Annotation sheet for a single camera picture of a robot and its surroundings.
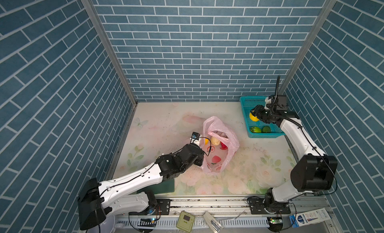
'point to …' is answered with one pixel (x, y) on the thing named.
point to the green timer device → (185, 221)
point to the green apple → (255, 129)
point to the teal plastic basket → (247, 104)
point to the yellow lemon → (253, 118)
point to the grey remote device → (214, 224)
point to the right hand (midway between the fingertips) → (253, 110)
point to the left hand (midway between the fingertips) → (203, 151)
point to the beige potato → (215, 141)
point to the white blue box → (309, 217)
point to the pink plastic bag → (220, 144)
